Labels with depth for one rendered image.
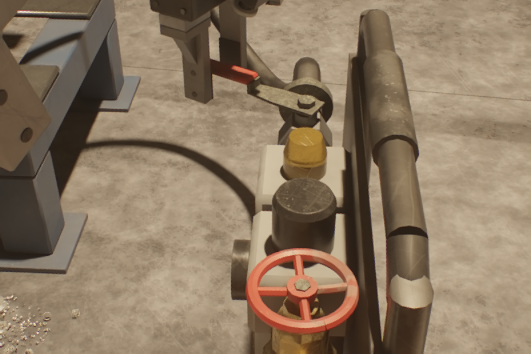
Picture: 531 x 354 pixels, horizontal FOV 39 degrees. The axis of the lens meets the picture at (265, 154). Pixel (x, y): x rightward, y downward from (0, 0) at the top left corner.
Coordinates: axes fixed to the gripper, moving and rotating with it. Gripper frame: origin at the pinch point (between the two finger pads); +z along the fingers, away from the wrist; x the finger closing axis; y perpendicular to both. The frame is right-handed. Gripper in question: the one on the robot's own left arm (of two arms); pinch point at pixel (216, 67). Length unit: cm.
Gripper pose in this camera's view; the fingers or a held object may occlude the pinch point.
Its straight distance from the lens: 76.6
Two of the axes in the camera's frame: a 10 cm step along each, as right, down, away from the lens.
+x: 5.3, -4.9, 6.9
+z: 0.0, 8.1, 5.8
